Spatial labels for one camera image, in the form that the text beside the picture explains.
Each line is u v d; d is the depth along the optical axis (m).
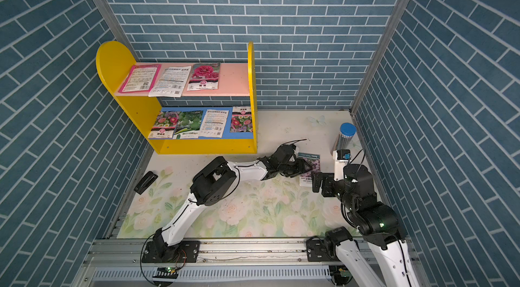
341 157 0.57
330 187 0.58
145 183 0.89
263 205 0.85
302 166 0.86
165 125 0.95
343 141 0.89
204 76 0.77
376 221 0.41
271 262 0.73
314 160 0.99
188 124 0.95
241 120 0.97
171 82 0.74
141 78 0.75
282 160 0.79
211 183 0.59
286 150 0.79
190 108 1.00
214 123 0.96
